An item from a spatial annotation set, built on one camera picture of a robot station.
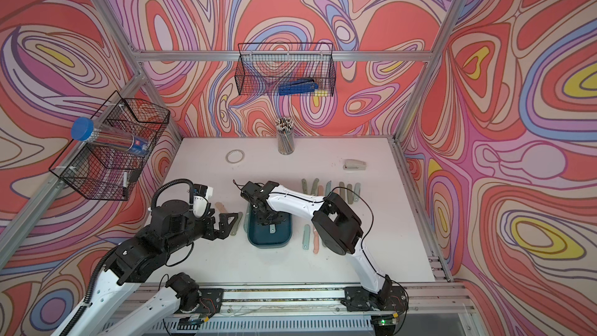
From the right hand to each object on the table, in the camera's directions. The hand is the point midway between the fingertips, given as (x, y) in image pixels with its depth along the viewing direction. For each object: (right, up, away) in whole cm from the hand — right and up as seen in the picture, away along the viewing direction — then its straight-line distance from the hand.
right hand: (273, 226), depth 89 cm
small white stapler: (+35, +24, +18) cm, 46 cm away
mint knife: (0, 0, -2) cm, 2 cm away
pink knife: (+19, +12, +12) cm, 26 cm away
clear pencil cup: (+4, +38, +13) cm, 41 cm away
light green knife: (+12, +14, +13) cm, 23 cm away
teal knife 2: (+13, -3, -2) cm, 14 cm away
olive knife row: (+29, +13, +10) cm, 33 cm away
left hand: (-11, +9, -20) cm, 24 cm away
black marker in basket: (-45, +18, -17) cm, 51 cm away
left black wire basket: (-52, +22, -17) cm, 59 cm away
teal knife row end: (+36, +13, +13) cm, 40 cm away
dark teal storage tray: (-4, -2, -5) cm, 7 cm away
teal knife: (+23, +13, +13) cm, 29 cm away
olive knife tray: (-8, +6, -23) cm, 26 cm away
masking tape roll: (-22, +27, +24) cm, 42 cm away
